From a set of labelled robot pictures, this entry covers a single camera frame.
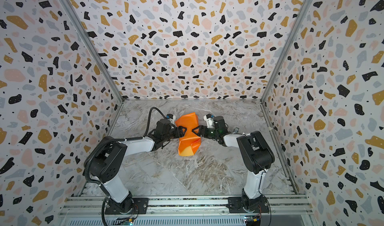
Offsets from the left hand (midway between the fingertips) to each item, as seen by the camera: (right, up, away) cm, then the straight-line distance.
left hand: (185, 128), depth 93 cm
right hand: (+7, -2, 0) cm, 7 cm away
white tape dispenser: (+33, -1, +4) cm, 33 cm away
